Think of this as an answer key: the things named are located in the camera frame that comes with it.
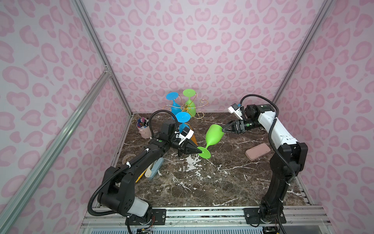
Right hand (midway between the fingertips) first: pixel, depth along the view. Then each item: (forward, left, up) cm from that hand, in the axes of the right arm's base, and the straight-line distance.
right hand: (225, 128), depth 73 cm
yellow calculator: (-15, +47, -26) cm, 56 cm away
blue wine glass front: (+3, +21, +5) cm, 22 cm away
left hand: (-12, +12, -3) cm, 17 cm away
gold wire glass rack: (+12, +22, +3) cm, 26 cm away
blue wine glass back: (+21, +28, +3) cm, 36 cm away
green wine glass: (-4, +6, -1) cm, 7 cm away
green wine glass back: (+19, +19, -3) cm, 27 cm away
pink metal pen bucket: (+15, +50, -17) cm, 55 cm away
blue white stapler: (-11, +40, -25) cm, 49 cm away
